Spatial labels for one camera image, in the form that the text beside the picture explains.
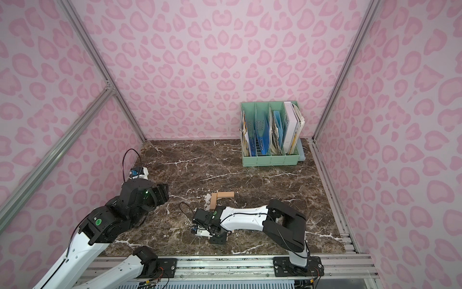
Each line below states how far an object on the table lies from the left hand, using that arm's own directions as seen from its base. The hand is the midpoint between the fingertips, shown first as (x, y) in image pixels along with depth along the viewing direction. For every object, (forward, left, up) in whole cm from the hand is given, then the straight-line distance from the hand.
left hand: (163, 185), depth 69 cm
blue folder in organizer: (+46, -46, -25) cm, 70 cm away
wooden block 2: (+6, -16, -26) cm, 31 cm away
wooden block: (+10, -22, -26) cm, 35 cm away
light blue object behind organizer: (+36, -66, -22) cm, 79 cm away
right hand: (-11, -20, -27) cm, 35 cm away
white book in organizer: (+37, -57, -4) cm, 68 cm away
